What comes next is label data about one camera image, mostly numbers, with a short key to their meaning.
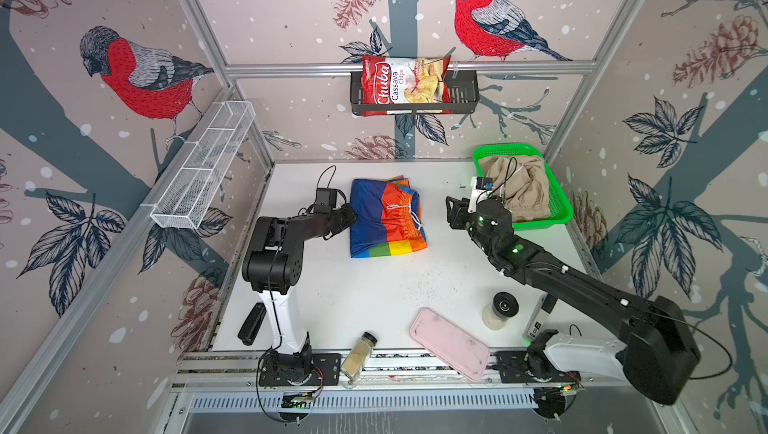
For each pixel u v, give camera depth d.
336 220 0.86
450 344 0.76
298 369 0.66
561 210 0.97
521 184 1.04
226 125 0.90
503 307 0.73
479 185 0.69
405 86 0.88
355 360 0.72
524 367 0.72
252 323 0.78
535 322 0.78
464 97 0.94
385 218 1.01
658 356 0.39
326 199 0.83
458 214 0.70
